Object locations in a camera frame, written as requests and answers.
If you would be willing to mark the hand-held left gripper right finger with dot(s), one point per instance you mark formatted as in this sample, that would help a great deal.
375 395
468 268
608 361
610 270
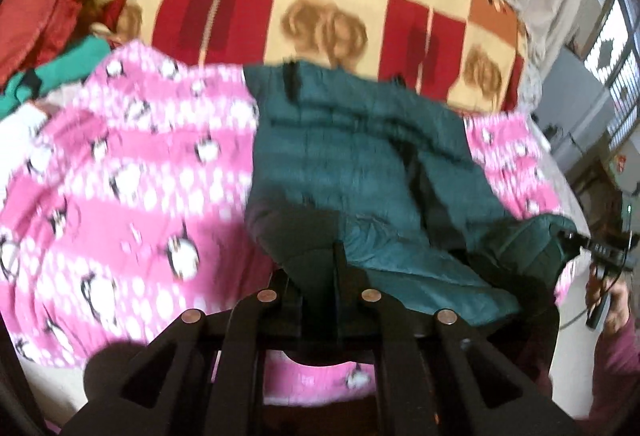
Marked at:
346 296

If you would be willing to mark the window with metal grille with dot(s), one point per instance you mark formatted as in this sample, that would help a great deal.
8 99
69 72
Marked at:
617 55

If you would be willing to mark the teal green cloth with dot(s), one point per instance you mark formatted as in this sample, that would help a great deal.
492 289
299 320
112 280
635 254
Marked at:
65 65

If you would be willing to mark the dark green puffer jacket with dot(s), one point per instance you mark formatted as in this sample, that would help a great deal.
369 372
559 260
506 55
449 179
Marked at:
350 155

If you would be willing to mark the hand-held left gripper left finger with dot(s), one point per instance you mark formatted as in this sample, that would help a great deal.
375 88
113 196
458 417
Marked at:
286 301

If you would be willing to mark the red round ruffled cushion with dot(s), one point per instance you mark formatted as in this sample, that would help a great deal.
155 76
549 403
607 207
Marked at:
27 15

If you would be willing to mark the white cabinet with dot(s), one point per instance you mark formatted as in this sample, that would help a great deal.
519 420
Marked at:
575 115

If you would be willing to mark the person's right hand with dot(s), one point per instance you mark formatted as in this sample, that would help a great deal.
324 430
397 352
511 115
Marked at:
619 306

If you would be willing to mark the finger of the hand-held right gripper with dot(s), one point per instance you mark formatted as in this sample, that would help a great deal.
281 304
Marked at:
575 240

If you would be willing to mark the pink penguin print blanket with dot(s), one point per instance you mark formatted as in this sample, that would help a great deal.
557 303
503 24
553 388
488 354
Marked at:
135 176

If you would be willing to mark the person's right forearm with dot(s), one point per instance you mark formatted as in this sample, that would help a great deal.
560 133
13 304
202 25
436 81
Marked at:
617 376

